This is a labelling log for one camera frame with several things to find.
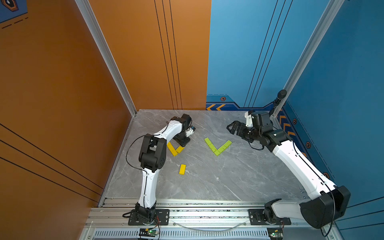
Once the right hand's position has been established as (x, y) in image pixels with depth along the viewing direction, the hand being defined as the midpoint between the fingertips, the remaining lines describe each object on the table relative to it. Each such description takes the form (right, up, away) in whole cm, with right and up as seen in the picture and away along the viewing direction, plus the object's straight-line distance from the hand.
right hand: (233, 129), depth 78 cm
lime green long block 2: (-9, -13, +22) cm, 27 cm away
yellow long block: (-36, -13, +20) cm, 43 cm away
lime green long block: (-12, -9, +25) cm, 29 cm away
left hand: (-29, -8, +23) cm, 38 cm away
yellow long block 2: (-31, -14, +19) cm, 39 cm away
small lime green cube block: (-6, -15, +19) cm, 25 cm away
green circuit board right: (+19, -50, -7) cm, 53 cm away
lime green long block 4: (+2, -10, +22) cm, 25 cm away
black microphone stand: (+29, +20, +7) cm, 36 cm away
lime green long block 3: (-3, -13, +20) cm, 25 cm away
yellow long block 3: (-28, -24, +12) cm, 39 cm away
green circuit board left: (-43, -49, -7) cm, 65 cm away
